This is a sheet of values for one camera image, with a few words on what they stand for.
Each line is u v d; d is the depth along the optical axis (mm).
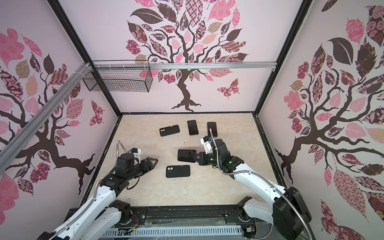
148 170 713
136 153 753
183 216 745
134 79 801
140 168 707
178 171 893
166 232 698
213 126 1122
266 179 469
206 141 726
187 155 1117
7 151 496
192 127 1099
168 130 1110
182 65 923
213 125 1124
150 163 738
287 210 395
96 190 526
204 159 692
